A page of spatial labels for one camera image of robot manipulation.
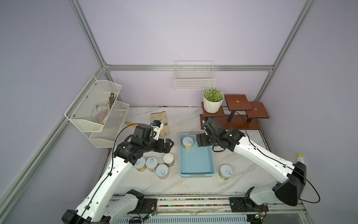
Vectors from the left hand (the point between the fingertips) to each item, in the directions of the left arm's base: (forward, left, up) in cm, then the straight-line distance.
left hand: (165, 144), depth 72 cm
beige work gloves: (+40, +8, -22) cm, 46 cm away
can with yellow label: (+11, -12, -17) cm, 24 cm away
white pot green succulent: (+29, -29, +6) cm, 41 cm away
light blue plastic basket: (+1, -20, -23) cm, 30 cm away
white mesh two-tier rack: (+16, +39, +8) cm, 43 cm away
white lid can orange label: (-2, -1, -16) cm, 16 cm away
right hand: (+5, -22, -4) cm, 23 cm away
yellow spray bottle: (-5, -73, -6) cm, 73 cm away
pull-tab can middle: (-3, +10, -17) cm, 20 cm away
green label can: (-9, -35, -17) cm, 40 cm away
